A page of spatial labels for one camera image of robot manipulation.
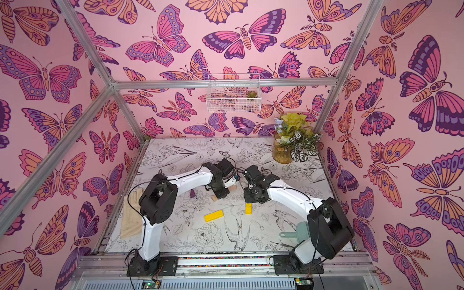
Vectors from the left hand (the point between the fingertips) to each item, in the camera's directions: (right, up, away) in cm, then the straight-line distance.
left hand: (225, 192), depth 95 cm
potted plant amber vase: (+34, +27, -9) cm, 44 cm away
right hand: (+13, 0, -8) cm, 15 cm away
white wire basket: (+5, +52, 0) cm, 53 cm away
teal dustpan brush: (+36, -16, -12) cm, 41 cm away
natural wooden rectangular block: (+4, +4, -9) cm, 11 cm away
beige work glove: (-45, -11, -7) cm, 47 cm away
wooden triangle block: (-5, -2, -5) cm, 8 cm away
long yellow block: (-5, -10, -7) cm, 14 cm away
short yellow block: (+12, -7, -6) cm, 15 cm away
